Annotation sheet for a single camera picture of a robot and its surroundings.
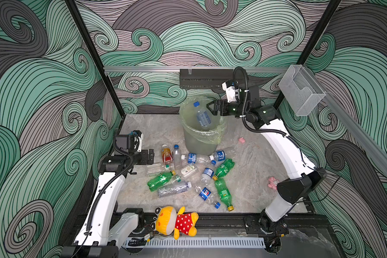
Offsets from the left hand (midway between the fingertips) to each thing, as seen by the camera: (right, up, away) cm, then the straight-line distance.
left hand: (144, 152), depth 75 cm
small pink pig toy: (+56, +4, +28) cm, 63 cm away
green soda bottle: (+6, -16, +8) cm, 19 cm away
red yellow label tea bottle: (+8, -4, +17) cm, 20 cm away
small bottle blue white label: (+32, -13, +10) cm, 36 cm away
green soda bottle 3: (+39, -21, +2) cm, 44 cm away
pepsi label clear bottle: (+30, -22, +2) cm, 37 cm away
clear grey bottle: (+15, -19, +4) cm, 25 cm away
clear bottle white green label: (+19, -13, +10) cm, 25 cm away
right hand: (+33, +22, -4) cm, 40 cm away
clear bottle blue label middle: (+30, -7, +17) cm, 35 cm away
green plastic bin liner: (+34, +8, -1) cm, 35 cm away
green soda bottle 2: (+41, -11, +10) cm, 44 cm away
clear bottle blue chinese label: (+41, -5, +17) cm, 45 cm away
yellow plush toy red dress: (+13, -29, -7) cm, 33 cm away
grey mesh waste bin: (+28, +1, +24) cm, 37 cm away
